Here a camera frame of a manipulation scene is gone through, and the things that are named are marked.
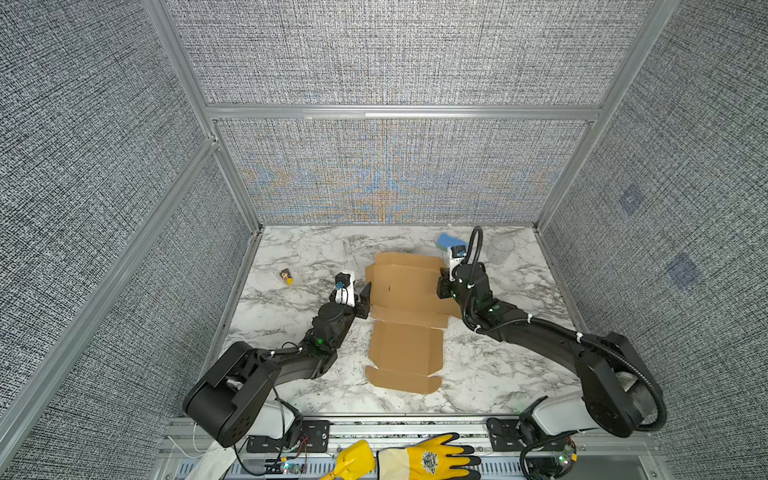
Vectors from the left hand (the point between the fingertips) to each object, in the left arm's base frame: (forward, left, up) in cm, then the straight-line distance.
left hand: (363, 283), depth 85 cm
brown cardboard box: (-9, -12, -16) cm, 22 cm away
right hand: (+4, -23, +1) cm, 23 cm away
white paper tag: (-39, +36, -15) cm, 55 cm away
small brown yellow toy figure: (+14, +27, -13) cm, 34 cm away
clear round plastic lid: (+23, -51, -11) cm, 57 cm away
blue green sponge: (+27, -31, -13) cm, 43 cm away
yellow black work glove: (-41, -15, -12) cm, 45 cm away
